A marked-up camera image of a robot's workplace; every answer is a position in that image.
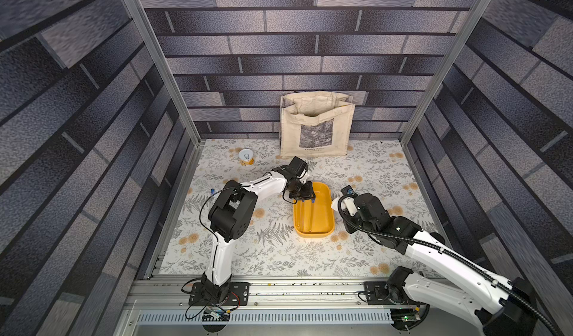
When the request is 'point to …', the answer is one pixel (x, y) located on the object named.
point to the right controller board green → (404, 319)
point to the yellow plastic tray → (313, 219)
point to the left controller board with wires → (215, 314)
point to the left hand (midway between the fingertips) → (314, 194)
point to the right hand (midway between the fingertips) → (343, 208)
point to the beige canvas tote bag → (315, 124)
